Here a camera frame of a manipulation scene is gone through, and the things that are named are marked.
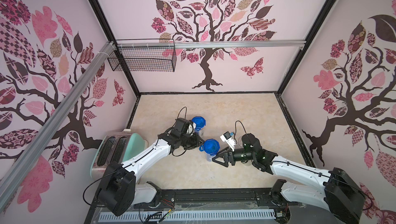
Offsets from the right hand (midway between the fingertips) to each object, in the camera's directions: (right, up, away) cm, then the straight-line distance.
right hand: (214, 157), depth 72 cm
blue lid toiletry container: (-7, +15, +13) cm, 21 cm away
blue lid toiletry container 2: (-1, +3, +5) cm, 6 cm away
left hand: (-5, +3, +8) cm, 10 cm away
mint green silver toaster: (-47, +4, +3) cm, 48 cm away
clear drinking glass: (+11, +10, -8) cm, 17 cm away
